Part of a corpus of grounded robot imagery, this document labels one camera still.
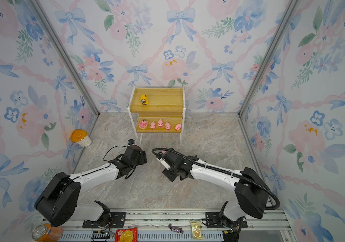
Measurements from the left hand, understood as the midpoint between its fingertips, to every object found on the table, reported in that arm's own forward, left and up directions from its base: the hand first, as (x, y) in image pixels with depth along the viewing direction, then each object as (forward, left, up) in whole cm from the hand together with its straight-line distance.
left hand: (142, 154), depth 91 cm
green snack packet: (-37, -30, -4) cm, 48 cm away
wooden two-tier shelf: (+10, -10, +27) cm, 30 cm away
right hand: (-10, -16, +2) cm, 19 cm away
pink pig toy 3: (+12, -15, +12) cm, 23 cm away
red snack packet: (-40, +2, -4) cm, 40 cm away
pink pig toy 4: (+12, -21, +13) cm, 27 cm away
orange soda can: (-40, +33, +6) cm, 52 cm away
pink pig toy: (+13, -6, +12) cm, 18 cm away
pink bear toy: (+13, -1, +13) cm, 18 cm away
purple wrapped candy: (-37, -20, -5) cm, 43 cm away
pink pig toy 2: (+14, -11, +12) cm, 21 cm away
